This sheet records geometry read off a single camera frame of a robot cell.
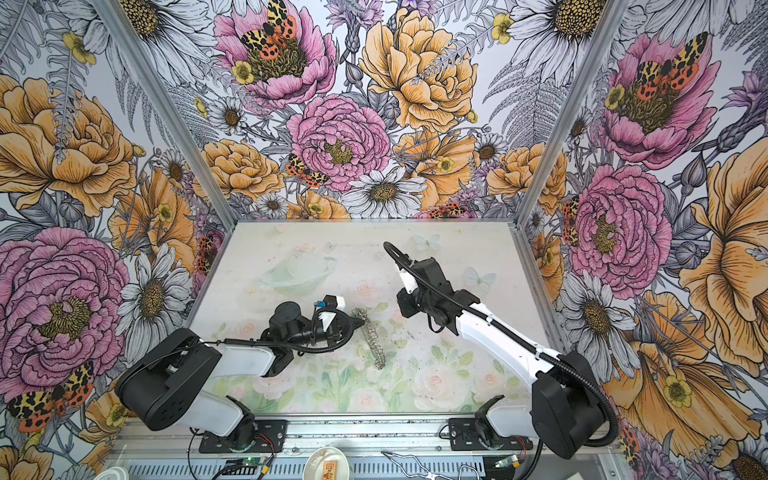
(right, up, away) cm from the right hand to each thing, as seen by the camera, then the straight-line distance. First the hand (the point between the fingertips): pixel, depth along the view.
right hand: (402, 303), depth 83 cm
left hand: (-11, -6, -2) cm, 12 cm away
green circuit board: (-36, -35, -12) cm, 51 cm away
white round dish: (-18, -34, -14) cm, 41 cm away
